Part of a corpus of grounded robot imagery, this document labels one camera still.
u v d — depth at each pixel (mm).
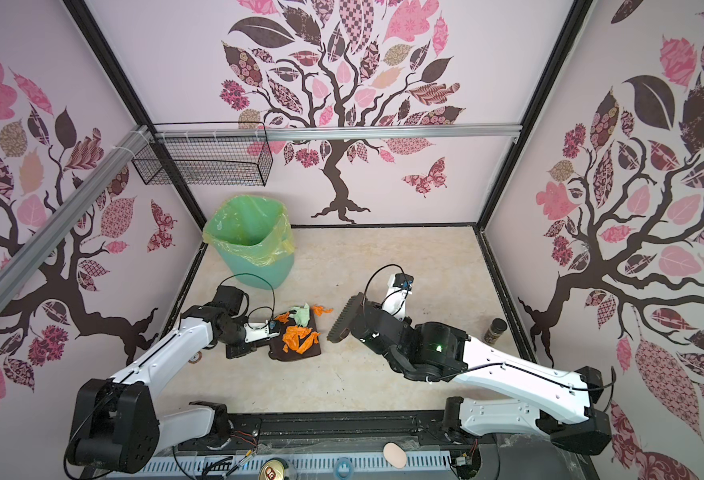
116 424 401
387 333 452
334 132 923
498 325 830
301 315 899
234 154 948
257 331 747
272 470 600
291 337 854
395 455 698
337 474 677
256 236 1045
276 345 833
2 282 521
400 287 549
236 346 745
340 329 760
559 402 395
